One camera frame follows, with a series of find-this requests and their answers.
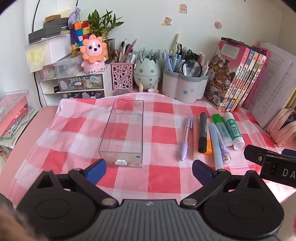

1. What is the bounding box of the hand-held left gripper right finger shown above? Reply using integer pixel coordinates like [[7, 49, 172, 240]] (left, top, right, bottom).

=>
[[180, 159, 264, 208]]

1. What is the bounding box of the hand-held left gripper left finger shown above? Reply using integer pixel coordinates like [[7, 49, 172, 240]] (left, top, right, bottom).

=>
[[34, 159, 119, 208]]

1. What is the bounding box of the purple pen with cartoon topper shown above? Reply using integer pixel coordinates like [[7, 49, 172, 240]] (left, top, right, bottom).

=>
[[218, 132, 232, 164]]

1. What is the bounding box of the light blue pen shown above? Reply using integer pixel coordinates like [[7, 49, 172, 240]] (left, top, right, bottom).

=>
[[209, 122, 224, 170]]

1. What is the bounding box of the green glue stick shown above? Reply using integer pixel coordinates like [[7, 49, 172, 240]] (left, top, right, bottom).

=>
[[223, 112, 245, 150]]

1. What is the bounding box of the green highlighter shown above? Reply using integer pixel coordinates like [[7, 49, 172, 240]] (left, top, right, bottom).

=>
[[212, 113, 233, 147]]

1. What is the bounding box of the purple mechanical pencil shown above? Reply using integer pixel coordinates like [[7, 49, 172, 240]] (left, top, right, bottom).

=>
[[178, 116, 193, 161]]

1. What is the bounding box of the black marker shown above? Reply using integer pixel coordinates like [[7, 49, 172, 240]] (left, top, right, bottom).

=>
[[198, 112, 208, 154]]

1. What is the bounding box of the clear plastic organizer box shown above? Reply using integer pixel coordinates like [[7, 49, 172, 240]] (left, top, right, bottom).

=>
[[99, 99, 144, 168]]

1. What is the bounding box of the pink checked tablecloth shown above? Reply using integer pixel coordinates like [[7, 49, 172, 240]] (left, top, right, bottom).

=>
[[9, 91, 296, 204]]

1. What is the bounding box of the yellow-spine comic book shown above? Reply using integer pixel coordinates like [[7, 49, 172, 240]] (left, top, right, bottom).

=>
[[237, 54, 267, 112]]

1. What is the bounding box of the pink-spine comic book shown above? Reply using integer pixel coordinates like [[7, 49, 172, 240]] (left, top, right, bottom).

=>
[[232, 52, 262, 112]]

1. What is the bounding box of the blue-spine comic book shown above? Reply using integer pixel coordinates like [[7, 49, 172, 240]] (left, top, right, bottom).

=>
[[228, 50, 257, 112]]

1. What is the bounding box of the open white text book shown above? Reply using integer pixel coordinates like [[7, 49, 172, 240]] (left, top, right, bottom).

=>
[[248, 41, 296, 129]]

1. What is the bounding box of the black drawer with bunny print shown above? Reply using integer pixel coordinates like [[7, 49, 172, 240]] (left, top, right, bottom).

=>
[[61, 90, 105, 99]]

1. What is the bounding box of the comic book with cartoon cover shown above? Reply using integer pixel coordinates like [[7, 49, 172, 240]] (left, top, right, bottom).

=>
[[205, 38, 251, 111]]

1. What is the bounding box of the cloud-shaped pen holder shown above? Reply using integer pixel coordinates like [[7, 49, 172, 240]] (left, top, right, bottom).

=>
[[161, 68, 210, 103]]

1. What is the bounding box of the clear drawer with cloud stickers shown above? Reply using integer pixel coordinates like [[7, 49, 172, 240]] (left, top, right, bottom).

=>
[[57, 74, 103, 92]]

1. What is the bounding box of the white drawer organizer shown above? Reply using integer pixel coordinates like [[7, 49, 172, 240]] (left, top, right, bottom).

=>
[[35, 67, 112, 107]]

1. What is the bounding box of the pink perforated pen holder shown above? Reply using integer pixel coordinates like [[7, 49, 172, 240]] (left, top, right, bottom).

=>
[[110, 62, 135, 90]]

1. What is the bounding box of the magnifying glass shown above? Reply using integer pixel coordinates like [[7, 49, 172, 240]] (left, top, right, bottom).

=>
[[182, 60, 203, 77]]

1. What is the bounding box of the clear compartment box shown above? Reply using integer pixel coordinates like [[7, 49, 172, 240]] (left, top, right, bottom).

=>
[[54, 56, 84, 78]]

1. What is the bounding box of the clear box with pink items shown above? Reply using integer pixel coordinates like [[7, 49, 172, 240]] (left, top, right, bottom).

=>
[[35, 65, 57, 80]]

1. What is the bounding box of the egg-shaped pen holder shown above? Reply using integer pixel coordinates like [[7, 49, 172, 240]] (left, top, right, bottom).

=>
[[134, 58, 162, 93]]

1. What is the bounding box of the black flat clip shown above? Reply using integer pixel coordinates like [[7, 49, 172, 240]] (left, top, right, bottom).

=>
[[221, 37, 247, 46]]

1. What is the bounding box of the group of blue and black pens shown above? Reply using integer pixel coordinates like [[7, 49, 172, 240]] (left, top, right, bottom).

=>
[[162, 34, 210, 77]]

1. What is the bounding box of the pink lion toy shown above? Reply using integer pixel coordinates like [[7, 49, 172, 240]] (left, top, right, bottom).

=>
[[80, 35, 108, 74]]

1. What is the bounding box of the brown clear container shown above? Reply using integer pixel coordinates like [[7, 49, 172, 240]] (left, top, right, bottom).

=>
[[105, 38, 116, 63]]

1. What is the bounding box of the group of black and red pens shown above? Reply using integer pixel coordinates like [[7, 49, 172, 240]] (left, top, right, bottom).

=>
[[113, 38, 138, 63]]

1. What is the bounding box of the white storage box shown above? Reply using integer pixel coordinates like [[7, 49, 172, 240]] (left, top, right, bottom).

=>
[[24, 37, 74, 65]]

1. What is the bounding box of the yellow sticker sheet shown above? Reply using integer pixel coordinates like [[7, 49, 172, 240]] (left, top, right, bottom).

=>
[[25, 44, 47, 73]]

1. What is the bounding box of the group of grey gel pens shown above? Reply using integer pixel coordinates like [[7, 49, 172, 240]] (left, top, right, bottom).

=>
[[136, 47, 162, 65]]

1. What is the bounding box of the colourful puzzle cube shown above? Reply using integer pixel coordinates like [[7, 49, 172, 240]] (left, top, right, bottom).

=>
[[73, 20, 93, 48]]

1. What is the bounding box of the large dark grey box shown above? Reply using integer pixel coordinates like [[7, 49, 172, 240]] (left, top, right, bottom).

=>
[[28, 25, 62, 43]]

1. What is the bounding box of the lucky bamboo plant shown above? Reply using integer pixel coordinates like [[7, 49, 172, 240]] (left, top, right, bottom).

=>
[[88, 9, 124, 42]]

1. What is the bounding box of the small dark grey box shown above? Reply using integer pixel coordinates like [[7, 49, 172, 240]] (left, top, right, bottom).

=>
[[43, 17, 70, 29]]

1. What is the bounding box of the purple fabric sachet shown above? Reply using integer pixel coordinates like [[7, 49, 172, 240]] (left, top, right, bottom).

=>
[[68, 7, 81, 26]]

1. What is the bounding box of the black cable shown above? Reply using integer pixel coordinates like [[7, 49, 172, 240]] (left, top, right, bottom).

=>
[[32, 0, 44, 108]]

